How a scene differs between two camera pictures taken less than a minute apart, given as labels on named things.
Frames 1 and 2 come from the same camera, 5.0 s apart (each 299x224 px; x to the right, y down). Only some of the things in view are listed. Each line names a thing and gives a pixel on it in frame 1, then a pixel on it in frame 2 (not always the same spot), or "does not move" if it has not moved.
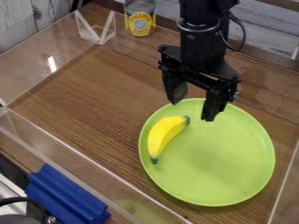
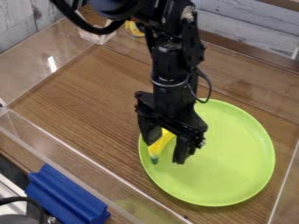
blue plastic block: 64,199 does not move
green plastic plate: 216,163 does not move
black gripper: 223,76 to 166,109
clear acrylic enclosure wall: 25,148 does not move
